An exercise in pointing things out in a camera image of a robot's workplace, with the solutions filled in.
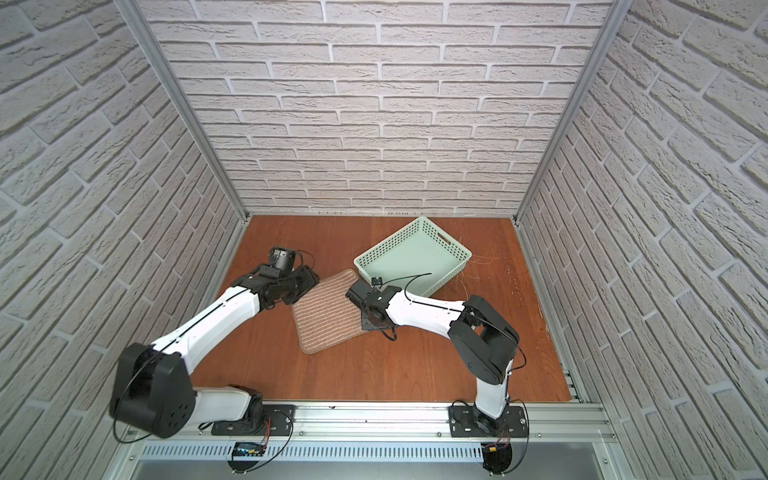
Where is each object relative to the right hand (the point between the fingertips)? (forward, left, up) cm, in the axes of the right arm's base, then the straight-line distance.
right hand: (367, 326), depth 87 cm
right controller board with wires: (-33, -31, -3) cm, 46 cm away
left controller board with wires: (-28, +29, -4) cm, 41 cm away
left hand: (+13, +15, +10) cm, 22 cm away
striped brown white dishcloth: (+6, +13, -3) cm, 14 cm away
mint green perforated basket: (+26, -19, -3) cm, 33 cm away
